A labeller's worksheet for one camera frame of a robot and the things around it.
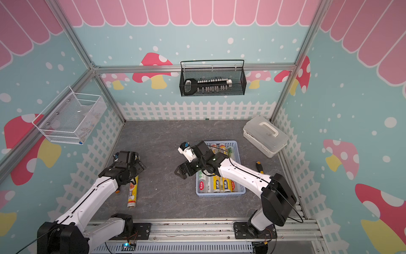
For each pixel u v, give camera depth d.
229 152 0.99
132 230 0.70
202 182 0.85
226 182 0.82
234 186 0.85
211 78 0.93
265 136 0.97
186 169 0.68
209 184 0.85
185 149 0.70
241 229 0.74
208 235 0.74
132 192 0.83
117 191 0.57
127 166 0.65
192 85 0.89
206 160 0.60
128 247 0.73
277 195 0.42
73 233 0.41
